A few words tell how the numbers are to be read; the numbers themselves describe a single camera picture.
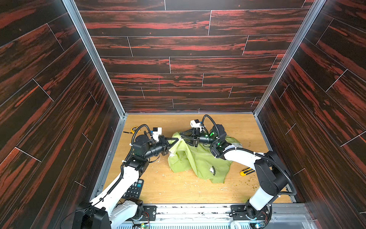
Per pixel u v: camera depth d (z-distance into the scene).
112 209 0.45
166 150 0.67
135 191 0.80
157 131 0.72
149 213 0.73
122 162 0.60
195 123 0.76
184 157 0.89
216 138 0.63
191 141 0.70
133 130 1.08
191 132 0.70
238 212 0.74
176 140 0.72
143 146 0.58
